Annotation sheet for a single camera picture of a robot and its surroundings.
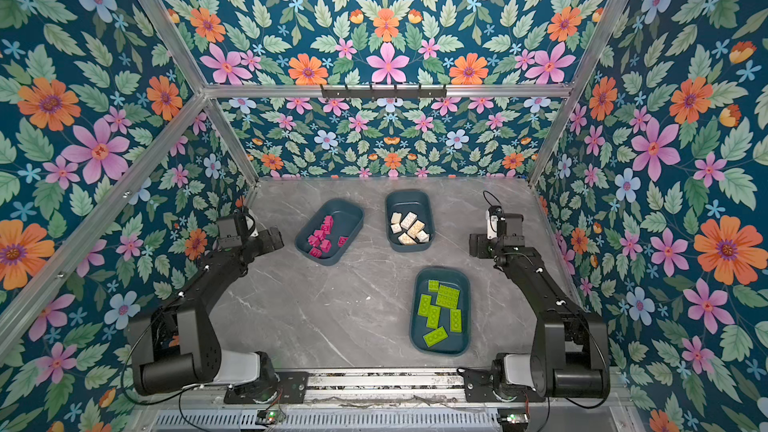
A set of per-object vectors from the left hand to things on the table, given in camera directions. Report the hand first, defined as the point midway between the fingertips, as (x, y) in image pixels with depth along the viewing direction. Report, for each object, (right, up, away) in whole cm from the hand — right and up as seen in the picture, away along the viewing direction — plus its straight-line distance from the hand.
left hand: (266, 228), depth 89 cm
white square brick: (+39, +2, +17) cm, 42 cm away
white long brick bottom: (+43, +2, +16) cm, 46 cm away
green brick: (+55, -22, -2) cm, 59 cm away
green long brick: (+55, -20, 0) cm, 58 cm away
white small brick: (+39, -1, +16) cm, 42 cm away
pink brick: (+21, -5, +10) cm, 24 cm away
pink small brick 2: (+14, -1, +14) cm, 20 cm away
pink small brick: (+15, +1, +15) cm, 21 cm away
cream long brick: (+46, 0, +16) cm, 49 cm away
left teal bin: (+21, +2, +19) cm, 28 cm away
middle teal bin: (+46, +8, +21) cm, 52 cm away
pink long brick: (+11, -5, +10) cm, 16 cm away
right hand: (+67, -3, +1) cm, 67 cm away
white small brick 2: (+48, -4, +12) cm, 50 cm away
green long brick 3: (+50, -25, -4) cm, 56 cm away
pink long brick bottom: (+15, -6, +10) cm, 19 cm away
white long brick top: (+42, -5, +13) cm, 44 cm away
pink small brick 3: (+12, -8, +7) cm, 17 cm away
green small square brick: (+50, -18, 0) cm, 53 cm away
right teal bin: (+56, -31, -8) cm, 64 cm away
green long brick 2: (+48, -23, -1) cm, 53 cm away
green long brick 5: (+51, -30, -7) cm, 59 cm away
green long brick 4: (+56, -26, -4) cm, 62 cm away
